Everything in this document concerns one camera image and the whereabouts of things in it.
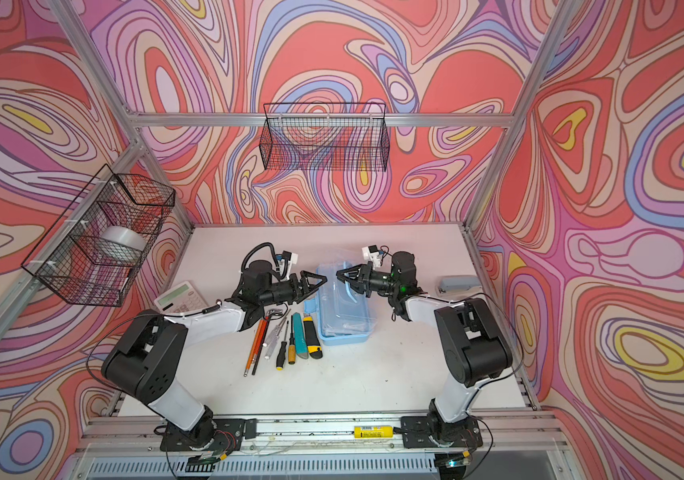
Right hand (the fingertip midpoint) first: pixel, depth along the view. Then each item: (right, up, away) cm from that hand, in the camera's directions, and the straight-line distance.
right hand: (339, 280), depth 83 cm
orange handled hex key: (-25, -20, +5) cm, 33 cm away
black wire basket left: (-62, +8, -9) cm, 63 cm away
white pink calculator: (-52, -8, +13) cm, 54 cm away
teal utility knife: (-12, -19, +7) cm, 24 cm away
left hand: (-4, -1, +1) cm, 4 cm away
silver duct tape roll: (-52, +10, -13) cm, 54 cm away
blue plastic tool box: (+2, -9, -3) cm, 10 cm away
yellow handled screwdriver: (-14, -20, +4) cm, 25 cm away
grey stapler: (+40, -3, +16) cm, 43 cm away
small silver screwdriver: (-20, -19, +6) cm, 28 cm away
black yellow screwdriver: (-17, -21, +3) cm, 27 cm away
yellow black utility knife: (-8, -19, +7) cm, 22 cm away
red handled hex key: (-24, -18, +8) cm, 31 cm away
